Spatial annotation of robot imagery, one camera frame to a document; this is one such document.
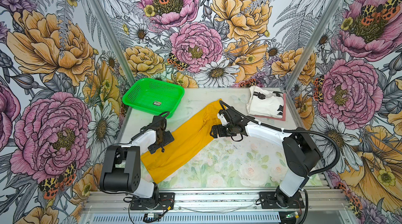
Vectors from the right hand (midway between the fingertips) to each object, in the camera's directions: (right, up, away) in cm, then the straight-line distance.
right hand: (218, 137), depth 89 cm
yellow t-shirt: (-16, -3, +5) cm, 17 cm away
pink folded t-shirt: (+43, +10, +13) cm, 46 cm away
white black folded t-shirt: (+33, +20, +20) cm, 43 cm away
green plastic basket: (-42, +24, +23) cm, 54 cm away
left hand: (-31, -6, +2) cm, 32 cm away
